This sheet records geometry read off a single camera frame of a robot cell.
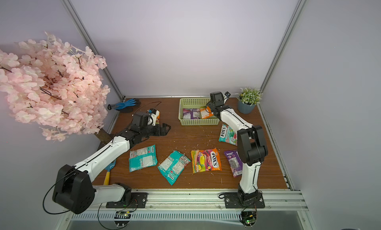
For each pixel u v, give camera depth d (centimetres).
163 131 76
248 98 98
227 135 96
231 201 73
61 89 56
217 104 74
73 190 41
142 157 86
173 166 83
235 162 83
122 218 72
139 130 64
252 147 50
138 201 73
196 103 114
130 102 115
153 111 75
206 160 85
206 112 107
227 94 85
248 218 70
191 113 107
